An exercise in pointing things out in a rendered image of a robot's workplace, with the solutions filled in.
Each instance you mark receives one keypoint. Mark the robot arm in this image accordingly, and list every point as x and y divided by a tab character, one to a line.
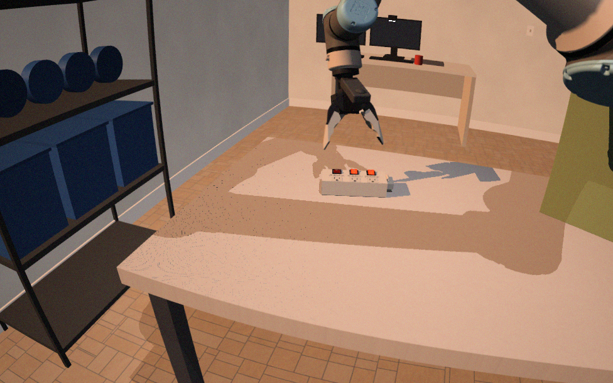
579	30

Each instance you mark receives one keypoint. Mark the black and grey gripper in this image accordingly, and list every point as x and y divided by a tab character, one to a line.
341	104

